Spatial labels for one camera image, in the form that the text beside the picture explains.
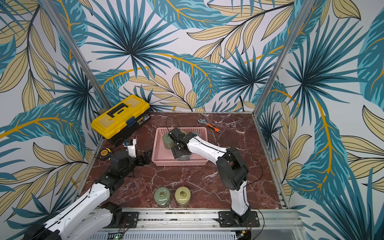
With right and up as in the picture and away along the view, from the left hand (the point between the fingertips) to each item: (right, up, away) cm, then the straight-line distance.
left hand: (144, 152), depth 82 cm
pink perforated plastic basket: (+7, -6, +19) cm, 21 cm away
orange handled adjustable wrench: (+44, +12, +28) cm, 54 cm away
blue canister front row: (+21, -4, +6) cm, 23 cm away
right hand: (+20, 0, +9) cm, 22 cm away
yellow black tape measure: (-27, -3, +11) cm, 30 cm away
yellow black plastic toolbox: (-20, +15, +8) cm, 27 cm away
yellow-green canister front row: (+21, -20, -9) cm, 30 cm away
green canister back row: (+11, +4, +13) cm, 17 cm away
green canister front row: (+11, -20, -9) cm, 25 cm away
